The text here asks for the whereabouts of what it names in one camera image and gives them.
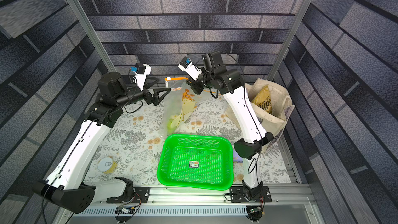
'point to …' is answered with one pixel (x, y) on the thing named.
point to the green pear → (170, 129)
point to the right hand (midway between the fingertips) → (188, 78)
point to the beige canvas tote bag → (271, 123)
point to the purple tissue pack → (237, 157)
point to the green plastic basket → (193, 160)
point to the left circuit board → (123, 209)
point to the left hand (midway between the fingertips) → (163, 82)
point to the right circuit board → (255, 213)
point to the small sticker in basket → (194, 164)
